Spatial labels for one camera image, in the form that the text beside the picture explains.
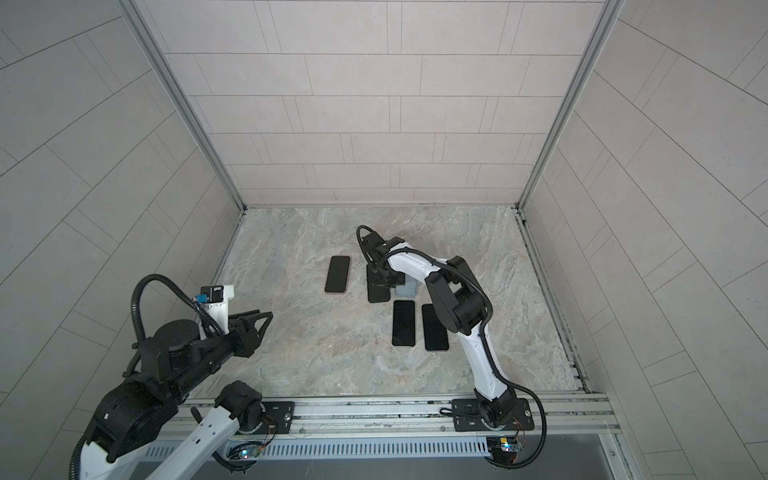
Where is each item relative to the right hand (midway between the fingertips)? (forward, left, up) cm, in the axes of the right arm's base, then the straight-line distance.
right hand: (384, 285), depth 98 cm
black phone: (-14, -5, +2) cm, 15 cm away
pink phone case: (+3, +15, +3) cm, 16 cm away
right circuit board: (-44, -26, 0) cm, 52 cm away
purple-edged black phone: (+4, +15, +3) cm, 16 cm away
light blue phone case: (-3, -8, +3) cm, 9 cm away
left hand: (-21, +22, +27) cm, 41 cm away
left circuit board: (-43, +32, +5) cm, 53 cm away
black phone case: (-5, +2, +4) cm, 7 cm away
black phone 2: (-18, -14, +2) cm, 23 cm away
